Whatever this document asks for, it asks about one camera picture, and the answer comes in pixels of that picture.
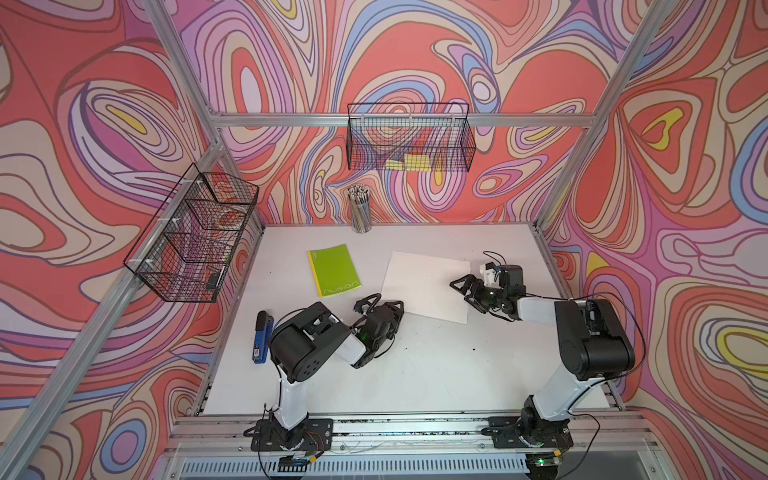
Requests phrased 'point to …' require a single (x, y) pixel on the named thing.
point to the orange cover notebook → (422, 284)
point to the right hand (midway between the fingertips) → (458, 297)
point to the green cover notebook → (333, 270)
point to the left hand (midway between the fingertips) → (410, 307)
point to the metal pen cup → (360, 199)
